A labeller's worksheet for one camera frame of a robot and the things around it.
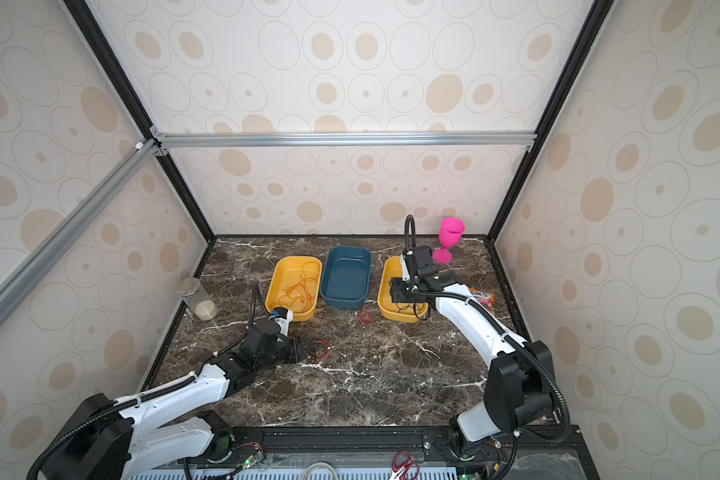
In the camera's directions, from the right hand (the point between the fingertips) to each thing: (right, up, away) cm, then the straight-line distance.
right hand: (399, 289), depth 87 cm
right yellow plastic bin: (+3, -9, +11) cm, 14 cm away
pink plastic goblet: (+19, +18, +15) cm, 30 cm away
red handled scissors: (-1, -41, -17) cm, 44 cm away
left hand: (-24, -14, -3) cm, 28 cm away
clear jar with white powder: (-63, -5, +8) cm, 63 cm away
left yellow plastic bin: (-35, +1, +19) cm, 40 cm away
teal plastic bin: (-17, +3, +19) cm, 26 cm away
